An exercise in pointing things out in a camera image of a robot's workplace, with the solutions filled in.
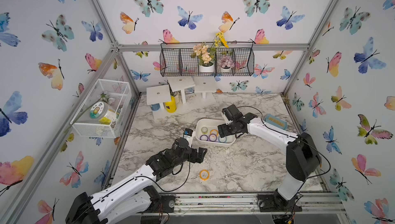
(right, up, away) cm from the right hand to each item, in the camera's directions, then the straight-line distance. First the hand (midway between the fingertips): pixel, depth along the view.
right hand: (226, 128), depth 89 cm
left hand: (-15, -8, -12) cm, 20 cm away
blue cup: (-46, +12, +17) cm, 51 cm away
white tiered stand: (-41, +20, +10) cm, 47 cm away
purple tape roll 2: (-7, -6, +7) cm, 12 cm away
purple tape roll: (-13, -6, +7) cm, 16 cm away
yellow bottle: (-34, +12, +13) cm, 39 cm away
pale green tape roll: (-13, -2, +10) cm, 16 cm away
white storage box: (-11, -4, +9) cm, 15 cm away
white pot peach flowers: (-12, +37, +2) cm, 39 cm away
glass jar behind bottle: (-31, +20, +19) cm, 42 cm away
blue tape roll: (-1, -8, +6) cm, 10 cm away
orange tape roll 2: (-13, -24, -6) cm, 28 cm away
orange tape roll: (-6, -3, +9) cm, 11 cm away
